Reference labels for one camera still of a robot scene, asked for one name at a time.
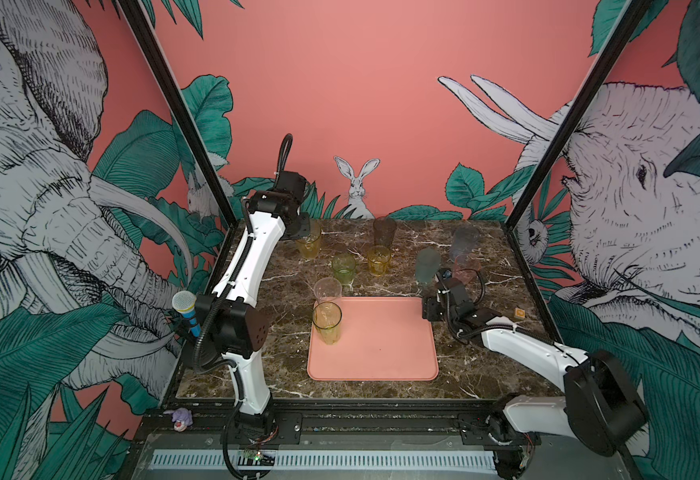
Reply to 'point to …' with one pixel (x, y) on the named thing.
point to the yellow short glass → (378, 260)
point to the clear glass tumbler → (327, 289)
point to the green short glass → (344, 265)
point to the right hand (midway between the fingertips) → (429, 296)
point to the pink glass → (466, 268)
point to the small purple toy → (183, 418)
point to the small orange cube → (519, 313)
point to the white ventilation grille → (185, 460)
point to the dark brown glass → (384, 230)
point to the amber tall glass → (309, 248)
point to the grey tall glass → (464, 240)
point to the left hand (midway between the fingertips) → (296, 226)
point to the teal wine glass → (428, 262)
